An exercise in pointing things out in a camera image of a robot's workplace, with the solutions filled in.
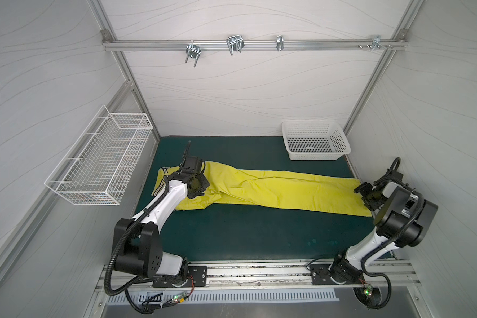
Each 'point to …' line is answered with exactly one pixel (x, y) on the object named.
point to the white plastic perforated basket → (314, 141)
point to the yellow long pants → (232, 189)
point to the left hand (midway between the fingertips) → (204, 186)
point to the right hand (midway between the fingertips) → (364, 195)
